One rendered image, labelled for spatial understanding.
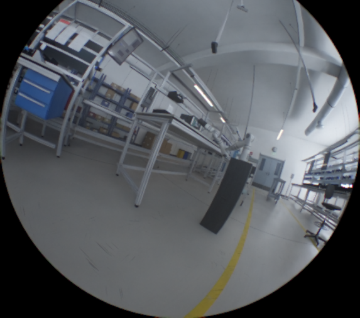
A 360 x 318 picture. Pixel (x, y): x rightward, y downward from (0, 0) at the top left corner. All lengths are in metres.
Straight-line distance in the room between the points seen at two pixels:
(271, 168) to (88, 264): 7.96
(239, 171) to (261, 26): 3.07
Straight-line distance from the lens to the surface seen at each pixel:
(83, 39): 1.90
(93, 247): 0.87
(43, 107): 1.09
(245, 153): 1.25
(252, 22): 3.20
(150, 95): 3.12
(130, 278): 0.80
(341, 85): 3.77
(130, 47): 1.69
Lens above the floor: 0.77
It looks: 4 degrees up
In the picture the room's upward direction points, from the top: 21 degrees clockwise
